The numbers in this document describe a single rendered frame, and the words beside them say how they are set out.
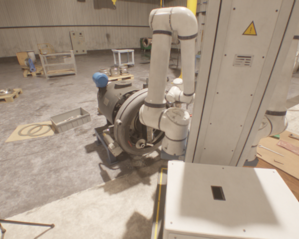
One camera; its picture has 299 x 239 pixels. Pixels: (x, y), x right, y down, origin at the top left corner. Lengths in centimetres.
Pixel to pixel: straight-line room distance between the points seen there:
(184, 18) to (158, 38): 17
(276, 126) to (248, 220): 66
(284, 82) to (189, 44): 60
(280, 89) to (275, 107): 11
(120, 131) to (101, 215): 80
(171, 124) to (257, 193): 54
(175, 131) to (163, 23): 63
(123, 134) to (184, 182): 82
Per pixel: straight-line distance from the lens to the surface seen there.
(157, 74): 95
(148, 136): 157
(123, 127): 137
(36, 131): 323
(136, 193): 172
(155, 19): 100
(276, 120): 119
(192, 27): 95
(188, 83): 112
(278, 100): 117
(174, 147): 102
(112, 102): 173
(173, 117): 91
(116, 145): 150
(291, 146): 206
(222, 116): 82
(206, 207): 70
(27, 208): 200
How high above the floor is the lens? 142
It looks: 29 degrees down
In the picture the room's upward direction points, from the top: straight up
